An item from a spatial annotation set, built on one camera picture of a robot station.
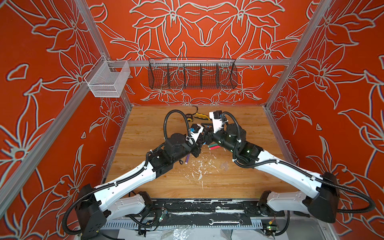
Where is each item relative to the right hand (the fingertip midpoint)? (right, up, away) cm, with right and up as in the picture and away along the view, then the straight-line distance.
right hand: (195, 126), depth 66 cm
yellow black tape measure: (-3, +5, +44) cm, 44 cm away
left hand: (+5, -5, +2) cm, 7 cm away
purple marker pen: (-4, -22, +24) cm, 32 cm away
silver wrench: (+22, -46, +3) cm, 51 cm away
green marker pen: (+7, -8, -4) cm, 12 cm away
